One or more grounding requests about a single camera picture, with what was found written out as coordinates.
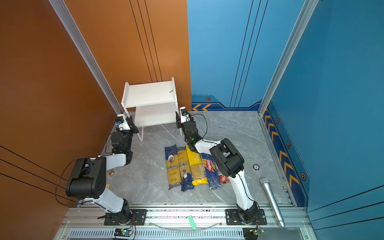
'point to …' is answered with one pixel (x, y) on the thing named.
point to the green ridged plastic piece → (192, 222)
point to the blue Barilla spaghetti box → (211, 171)
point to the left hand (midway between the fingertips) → (130, 115)
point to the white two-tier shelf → (154, 103)
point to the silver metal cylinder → (267, 186)
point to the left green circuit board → (123, 232)
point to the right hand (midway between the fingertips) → (180, 110)
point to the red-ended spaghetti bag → (223, 179)
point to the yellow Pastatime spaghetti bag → (198, 173)
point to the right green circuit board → (252, 233)
